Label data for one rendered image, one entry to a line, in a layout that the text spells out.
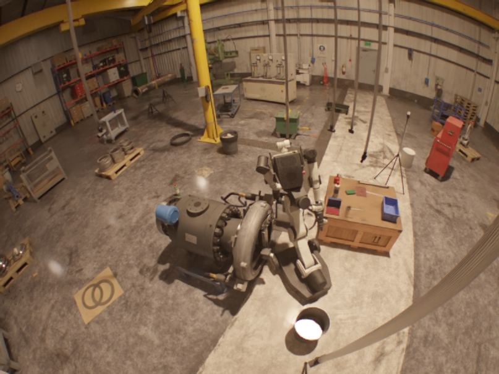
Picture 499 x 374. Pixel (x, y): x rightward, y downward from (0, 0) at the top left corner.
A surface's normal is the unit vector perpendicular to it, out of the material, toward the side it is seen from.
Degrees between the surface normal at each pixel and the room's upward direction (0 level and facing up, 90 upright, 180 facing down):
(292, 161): 64
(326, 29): 90
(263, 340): 0
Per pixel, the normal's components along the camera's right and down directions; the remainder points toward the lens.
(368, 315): -0.09, -0.77
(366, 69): -0.47, 0.58
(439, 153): -0.85, 0.39
